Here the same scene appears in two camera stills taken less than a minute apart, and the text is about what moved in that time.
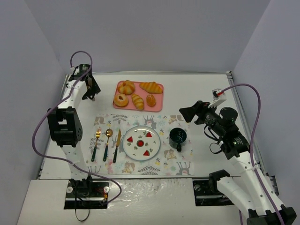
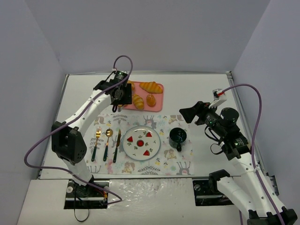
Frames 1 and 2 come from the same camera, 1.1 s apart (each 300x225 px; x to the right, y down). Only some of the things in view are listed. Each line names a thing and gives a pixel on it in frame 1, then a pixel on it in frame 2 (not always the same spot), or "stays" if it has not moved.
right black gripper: [199, 112] stays
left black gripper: [92, 89] → [126, 94]
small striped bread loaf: [138, 101] stays
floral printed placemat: [107, 155] stays
